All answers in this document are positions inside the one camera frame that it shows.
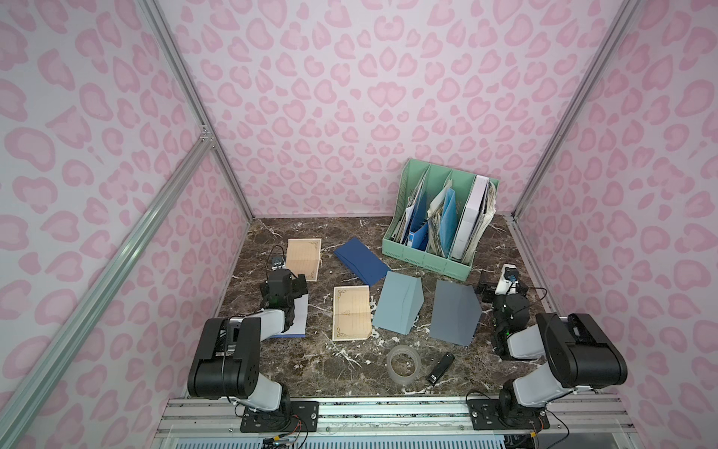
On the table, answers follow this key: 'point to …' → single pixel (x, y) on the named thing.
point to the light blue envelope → (400, 303)
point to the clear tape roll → (403, 364)
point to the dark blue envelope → (363, 261)
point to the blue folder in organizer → (448, 222)
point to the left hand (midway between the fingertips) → (285, 274)
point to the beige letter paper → (351, 312)
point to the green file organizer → (414, 234)
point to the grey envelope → (455, 313)
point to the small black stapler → (441, 367)
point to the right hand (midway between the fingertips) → (498, 270)
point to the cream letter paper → (303, 257)
